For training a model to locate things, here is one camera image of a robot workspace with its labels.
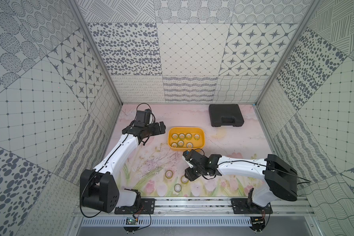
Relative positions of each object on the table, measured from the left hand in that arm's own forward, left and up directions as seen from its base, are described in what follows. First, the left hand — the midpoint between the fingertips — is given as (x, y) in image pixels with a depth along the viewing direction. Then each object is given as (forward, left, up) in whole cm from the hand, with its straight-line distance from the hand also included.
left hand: (158, 125), depth 84 cm
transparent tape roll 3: (+5, -18, -19) cm, 27 cm away
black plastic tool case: (+23, -47, -15) cm, 55 cm away
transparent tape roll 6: (-1, -13, -18) cm, 22 cm away
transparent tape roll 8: (-21, -7, -19) cm, 29 cm away
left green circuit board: (-44, +10, -21) cm, 50 cm away
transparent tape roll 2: (+4, -13, -18) cm, 23 cm away
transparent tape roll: (+4, -9, -18) cm, 20 cm away
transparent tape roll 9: (-25, -16, -18) cm, 35 cm away
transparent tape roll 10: (-28, -12, -19) cm, 36 cm away
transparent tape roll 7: (-2, -19, -17) cm, 26 cm away
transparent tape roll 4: (+5, -24, -19) cm, 31 cm away
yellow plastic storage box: (-2, -24, -17) cm, 30 cm away
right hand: (-23, -19, -16) cm, 34 cm away
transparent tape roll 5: (-3, -9, -17) cm, 20 cm away
